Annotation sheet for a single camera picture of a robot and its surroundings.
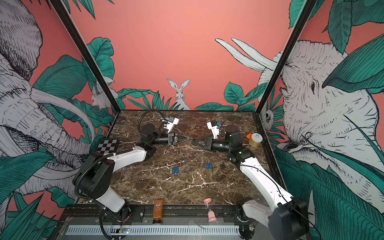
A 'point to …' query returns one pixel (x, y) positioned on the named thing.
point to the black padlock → (222, 165)
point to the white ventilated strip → (114, 230)
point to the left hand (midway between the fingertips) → (189, 139)
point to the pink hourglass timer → (212, 217)
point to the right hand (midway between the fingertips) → (195, 142)
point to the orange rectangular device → (157, 211)
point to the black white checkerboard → (107, 146)
